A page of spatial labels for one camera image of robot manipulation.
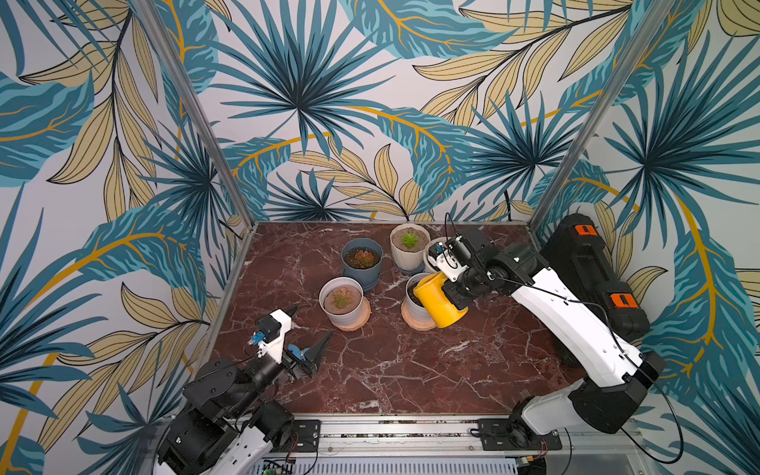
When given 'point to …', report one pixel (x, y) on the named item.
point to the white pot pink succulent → (343, 304)
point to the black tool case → (577, 261)
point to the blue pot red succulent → (361, 259)
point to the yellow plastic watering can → (442, 310)
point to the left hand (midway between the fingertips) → (313, 325)
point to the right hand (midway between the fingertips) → (451, 288)
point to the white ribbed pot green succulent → (409, 242)
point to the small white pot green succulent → (413, 311)
